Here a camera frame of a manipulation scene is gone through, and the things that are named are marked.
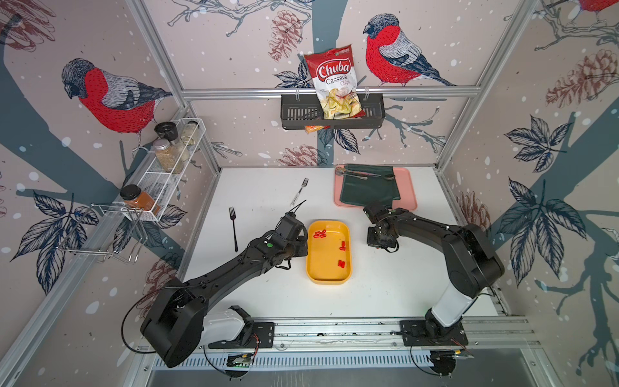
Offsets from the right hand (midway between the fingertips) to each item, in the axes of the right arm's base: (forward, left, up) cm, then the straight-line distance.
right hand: (373, 241), depth 94 cm
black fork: (+11, +61, 0) cm, 62 cm away
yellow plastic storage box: (-7, +18, -2) cm, 19 cm away
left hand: (-5, +25, +9) cm, 27 cm away
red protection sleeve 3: (-10, +13, 0) cm, 16 cm away
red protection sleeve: (+3, +21, -1) cm, 21 cm away
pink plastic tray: (+32, -20, -1) cm, 38 cm away
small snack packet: (+30, +25, +32) cm, 50 cm away
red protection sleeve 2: (-2, +12, 0) cm, 12 cm away
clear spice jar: (+23, +70, +34) cm, 81 cm away
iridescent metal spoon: (+39, +12, +1) cm, 41 cm away
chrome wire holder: (-19, +71, +27) cm, 78 cm away
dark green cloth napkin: (+27, -4, 0) cm, 27 cm away
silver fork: (+23, +33, 0) cm, 40 cm away
